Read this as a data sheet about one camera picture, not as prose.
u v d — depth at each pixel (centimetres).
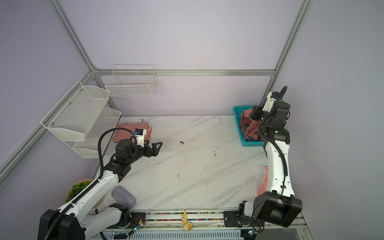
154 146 72
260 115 63
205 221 75
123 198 78
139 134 69
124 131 68
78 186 73
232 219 73
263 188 84
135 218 73
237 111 114
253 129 86
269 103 62
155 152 72
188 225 70
